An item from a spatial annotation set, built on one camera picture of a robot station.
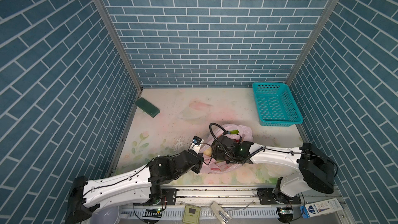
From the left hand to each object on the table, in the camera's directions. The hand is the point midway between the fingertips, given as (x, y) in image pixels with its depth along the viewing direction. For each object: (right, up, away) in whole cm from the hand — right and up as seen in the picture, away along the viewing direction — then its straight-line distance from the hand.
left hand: (204, 157), depth 73 cm
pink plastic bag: (+3, -6, +4) cm, 8 cm away
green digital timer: (-6, -24, -5) cm, 25 cm away
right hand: (+5, -1, +11) cm, 12 cm away
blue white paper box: (+54, -23, -2) cm, 58 cm away
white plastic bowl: (-44, -25, -4) cm, 51 cm away
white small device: (+8, -24, -5) cm, 26 cm away
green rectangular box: (-41, +23, +36) cm, 59 cm away
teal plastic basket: (+52, +23, +39) cm, 69 cm away
